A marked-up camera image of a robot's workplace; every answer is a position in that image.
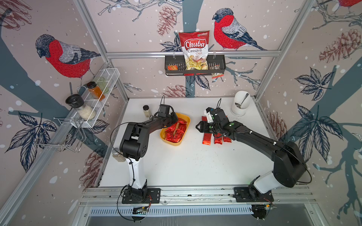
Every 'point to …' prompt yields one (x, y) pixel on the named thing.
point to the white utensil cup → (238, 97)
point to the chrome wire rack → (64, 133)
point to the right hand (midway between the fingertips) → (198, 126)
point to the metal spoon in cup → (239, 106)
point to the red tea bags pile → (174, 133)
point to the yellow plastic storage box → (184, 117)
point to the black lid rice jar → (85, 112)
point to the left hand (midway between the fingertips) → (181, 115)
